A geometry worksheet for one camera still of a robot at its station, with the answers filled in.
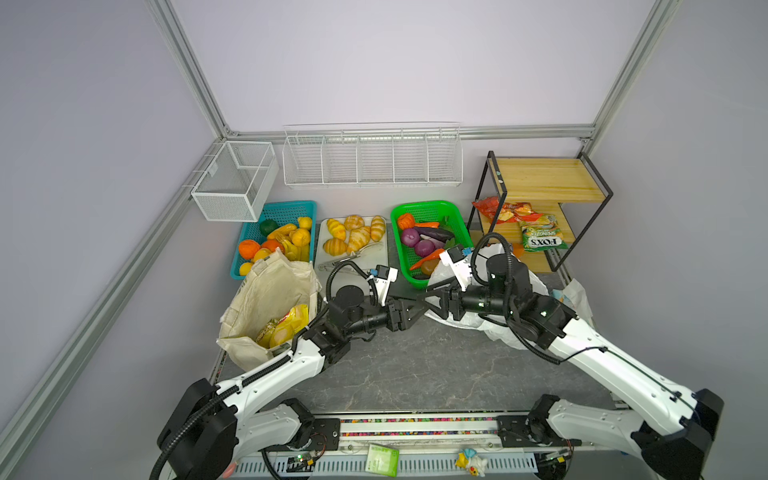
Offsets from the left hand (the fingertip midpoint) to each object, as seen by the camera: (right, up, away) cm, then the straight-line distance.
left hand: (423, 311), depth 70 cm
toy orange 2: (-50, +17, +33) cm, 62 cm away
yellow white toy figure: (+10, -34, -2) cm, 35 cm away
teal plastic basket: (-51, +29, +46) cm, 74 cm away
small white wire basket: (-62, +39, +32) cm, 79 cm away
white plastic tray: (-15, +13, +41) cm, 45 cm away
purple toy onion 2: (+3, +15, +32) cm, 36 cm away
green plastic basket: (+6, +30, +48) cm, 57 cm away
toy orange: (-56, +15, +28) cm, 65 cm away
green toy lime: (-57, +24, +45) cm, 77 cm away
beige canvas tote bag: (-42, +4, +14) cm, 45 cm away
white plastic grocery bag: (+14, 0, -13) cm, 19 cm away
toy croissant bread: (-20, +19, +41) cm, 50 cm away
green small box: (-10, -35, -1) cm, 36 cm away
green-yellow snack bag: (-41, -8, +8) cm, 43 cm away
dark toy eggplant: (+8, +21, +42) cm, 48 cm away
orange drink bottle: (+34, +15, +28) cm, 46 cm away
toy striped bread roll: (-29, +16, +38) cm, 51 cm away
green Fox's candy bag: (+39, +19, +21) cm, 48 cm away
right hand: (0, +4, -4) cm, 6 cm away
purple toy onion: (-1, +19, +38) cm, 43 cm away
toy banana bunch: (-44, +14, +36) cm, 59 cm away
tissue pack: (+48, 0, +21) cm, 53 cm away
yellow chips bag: (-34, -5, +9) cm, 36 cm away
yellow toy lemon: (-56, +9, +26) cm, 62 cm away
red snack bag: (+26, +26, +17) cm, 40 cm away
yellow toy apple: (-51, +13, +27) cm, 59 cm away
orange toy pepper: (-3, +25, +41) cm, 49 cm away
